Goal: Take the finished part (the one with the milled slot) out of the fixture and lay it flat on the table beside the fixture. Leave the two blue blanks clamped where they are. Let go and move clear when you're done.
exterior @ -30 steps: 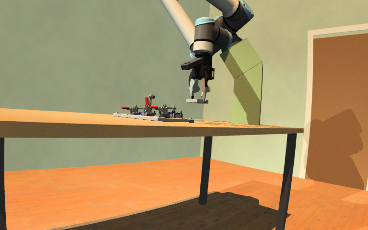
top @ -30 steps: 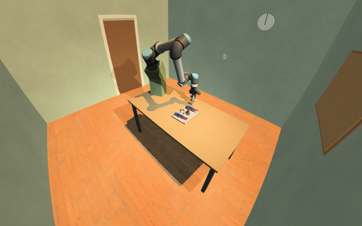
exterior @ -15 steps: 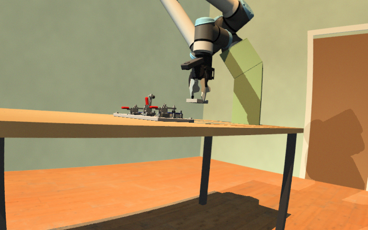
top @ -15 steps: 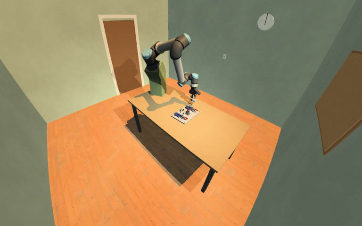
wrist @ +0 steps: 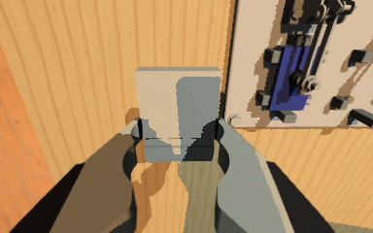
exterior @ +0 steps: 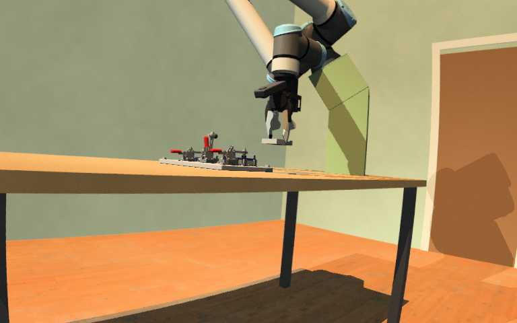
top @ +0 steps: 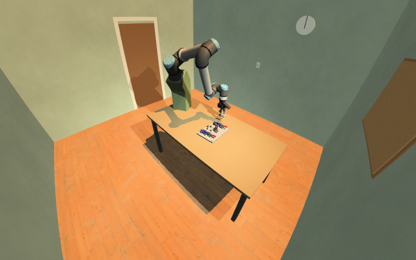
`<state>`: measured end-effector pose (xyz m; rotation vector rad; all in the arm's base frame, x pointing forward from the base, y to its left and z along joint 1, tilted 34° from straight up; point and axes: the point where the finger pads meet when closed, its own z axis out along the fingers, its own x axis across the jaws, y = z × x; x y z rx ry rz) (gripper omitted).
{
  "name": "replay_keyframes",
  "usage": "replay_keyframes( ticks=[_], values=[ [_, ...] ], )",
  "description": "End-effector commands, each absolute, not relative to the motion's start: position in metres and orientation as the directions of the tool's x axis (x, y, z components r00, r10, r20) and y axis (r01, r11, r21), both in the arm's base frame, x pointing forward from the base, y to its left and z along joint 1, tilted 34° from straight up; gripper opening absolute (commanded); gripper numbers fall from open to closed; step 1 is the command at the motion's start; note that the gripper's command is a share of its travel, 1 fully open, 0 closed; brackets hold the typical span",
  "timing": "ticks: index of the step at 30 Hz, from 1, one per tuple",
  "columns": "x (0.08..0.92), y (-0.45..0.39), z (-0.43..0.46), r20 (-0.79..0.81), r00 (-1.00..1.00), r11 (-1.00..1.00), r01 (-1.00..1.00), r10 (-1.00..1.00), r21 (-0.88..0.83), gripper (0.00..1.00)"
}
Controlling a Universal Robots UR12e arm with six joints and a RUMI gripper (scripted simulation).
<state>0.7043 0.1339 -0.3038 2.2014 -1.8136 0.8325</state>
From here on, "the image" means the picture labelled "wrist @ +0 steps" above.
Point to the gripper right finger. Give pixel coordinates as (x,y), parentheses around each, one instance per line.
(255,195)

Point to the beige fixture plate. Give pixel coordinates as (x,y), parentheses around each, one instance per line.
(257,26)

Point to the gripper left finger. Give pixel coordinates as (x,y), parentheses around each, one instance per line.
(94,196)

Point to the black toggle clamp with red handle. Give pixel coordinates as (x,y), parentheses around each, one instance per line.
(319,12)

